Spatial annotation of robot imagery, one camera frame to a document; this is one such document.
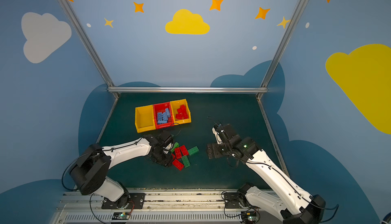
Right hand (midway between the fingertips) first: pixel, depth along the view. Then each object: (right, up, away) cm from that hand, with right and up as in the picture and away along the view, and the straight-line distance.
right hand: (215, 146), depth 75 cm
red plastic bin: (-35, +20, +31) cm, 51 cm away
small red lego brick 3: (-19, +17, +35) cm, 44 cm away
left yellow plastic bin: (-46, +12, +30) cm, 57 cm away
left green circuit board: (-45, -32, -4) cm, 56 cm away
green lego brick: (-22, -4, +18) cm, 29 cm away
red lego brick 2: (-17, -6, +16) cm, 24 cm away
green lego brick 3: (-16, -11, +11) cm, 22 cm away
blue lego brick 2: (-32, +14, +29) cm, 45 cm away
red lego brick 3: (-21, -8, +16) cm, 27 cm away
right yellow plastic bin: (-26, +21, +35) cm, 49 cm away
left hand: (-25, -12, +11) cm, 30 cm away
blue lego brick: (-34, +10, +27) cm, 44 cm away
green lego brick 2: (-12, -6, +16) cm, 21 cm away
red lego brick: (-20, +14, +33) cm, 41 cm away
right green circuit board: (+16, -33, -4) cm, 37 cm away
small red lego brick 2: (-23, +17, +36) cm, 46 cm away
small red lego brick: (-20, +20, +36) cm, 45 cm away
